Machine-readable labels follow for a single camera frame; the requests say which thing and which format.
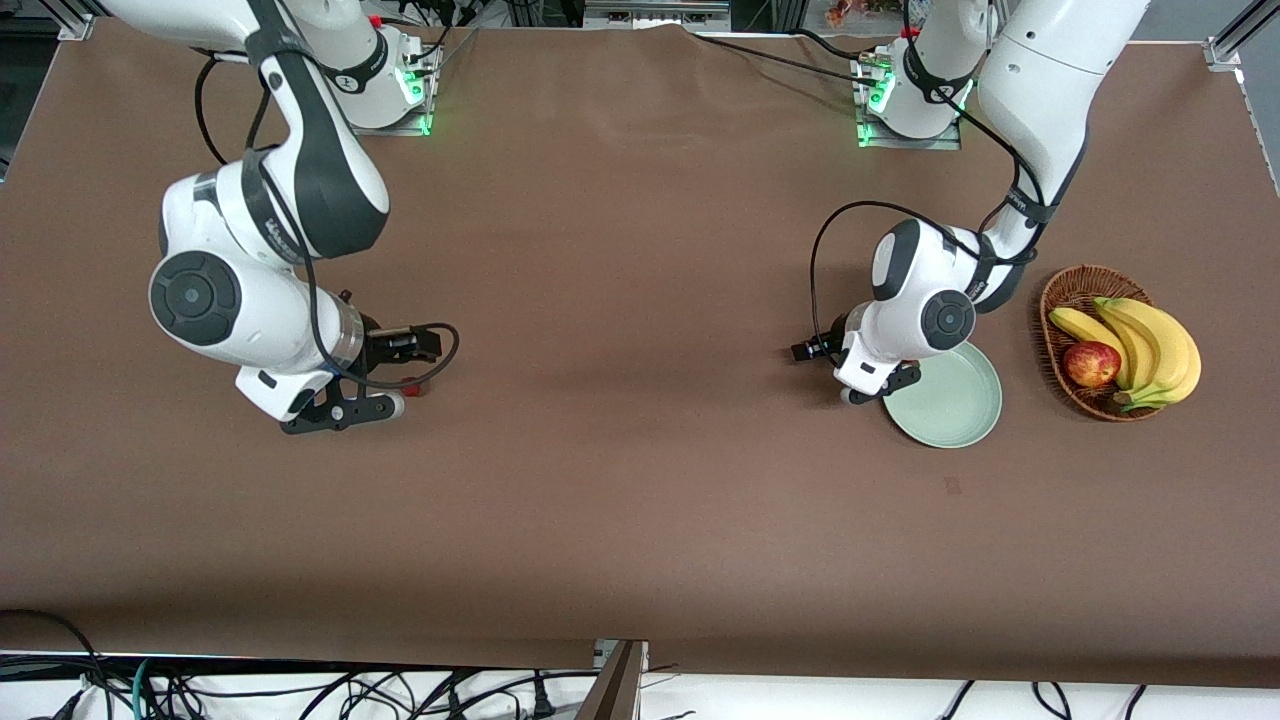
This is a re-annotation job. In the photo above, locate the light green round plate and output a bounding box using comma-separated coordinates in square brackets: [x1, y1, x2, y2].
[880, 340, 1003, 449]

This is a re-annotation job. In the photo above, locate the brown table cover cloth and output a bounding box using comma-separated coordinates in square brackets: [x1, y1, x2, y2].
[0, 18, 1280, 689]

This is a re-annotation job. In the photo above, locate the brown wicker basket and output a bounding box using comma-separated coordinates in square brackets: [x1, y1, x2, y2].
[1039, 265, 1171, 423]

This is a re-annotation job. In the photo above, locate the small yellow banana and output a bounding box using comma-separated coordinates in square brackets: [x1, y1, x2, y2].
[1047, 306, 1133, 391]

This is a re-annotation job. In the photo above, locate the red apple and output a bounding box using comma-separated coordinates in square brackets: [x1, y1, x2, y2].
[1063, 341, 1122, 389]

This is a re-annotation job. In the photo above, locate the large yellow banana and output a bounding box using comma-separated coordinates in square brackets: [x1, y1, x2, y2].
[1094, 296, 1202, 412]

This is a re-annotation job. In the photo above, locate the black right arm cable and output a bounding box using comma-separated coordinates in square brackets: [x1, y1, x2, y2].
[193, 50, 461, 391]

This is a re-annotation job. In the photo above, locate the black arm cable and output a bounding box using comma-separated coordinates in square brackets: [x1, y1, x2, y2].
[193, 50, 461, 391]
[808, 0, 1046, 366]

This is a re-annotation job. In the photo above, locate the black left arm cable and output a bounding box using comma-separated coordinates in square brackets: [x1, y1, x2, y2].
[808, 0, 1046, 366]

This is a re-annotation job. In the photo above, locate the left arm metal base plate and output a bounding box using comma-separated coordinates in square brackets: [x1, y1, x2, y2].
[855, 55, 963, 152]

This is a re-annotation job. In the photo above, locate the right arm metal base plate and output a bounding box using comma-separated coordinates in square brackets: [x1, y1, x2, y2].
[345, 45, 442, 137]

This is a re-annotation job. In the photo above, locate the long black table cable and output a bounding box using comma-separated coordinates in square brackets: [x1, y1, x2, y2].
[688, 33, 883, 89]

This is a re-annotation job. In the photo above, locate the short black table cable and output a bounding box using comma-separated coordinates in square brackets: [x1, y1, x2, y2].
[795, 28, 876, 61]

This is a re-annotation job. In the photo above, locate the silver aluminium frame profile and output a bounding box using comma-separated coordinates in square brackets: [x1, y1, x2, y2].
[583, 0, 732, 31]

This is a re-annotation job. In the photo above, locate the metal table frame beam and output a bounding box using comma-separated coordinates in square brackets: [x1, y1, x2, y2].
[575, 640, 649, 720]

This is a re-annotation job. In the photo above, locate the thick black floor cable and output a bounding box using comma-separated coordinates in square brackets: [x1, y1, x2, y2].
[0, 608, 111, 720]

